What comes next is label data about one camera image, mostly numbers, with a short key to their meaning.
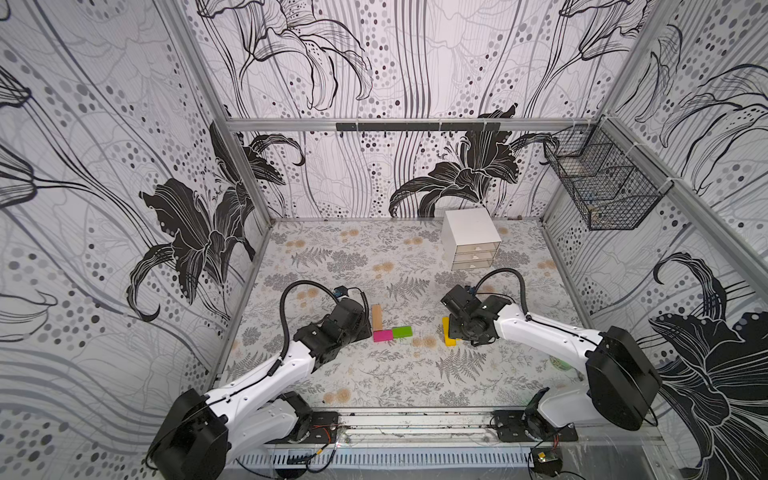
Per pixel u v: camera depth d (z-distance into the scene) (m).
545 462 0.70
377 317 0.91
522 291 0.60
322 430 0.72
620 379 0.41
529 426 0.64
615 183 0.88
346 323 0.62
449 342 0.86
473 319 0.62
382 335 0.88
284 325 0.58
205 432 0.39
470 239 0.97
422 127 0.93
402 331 0.90
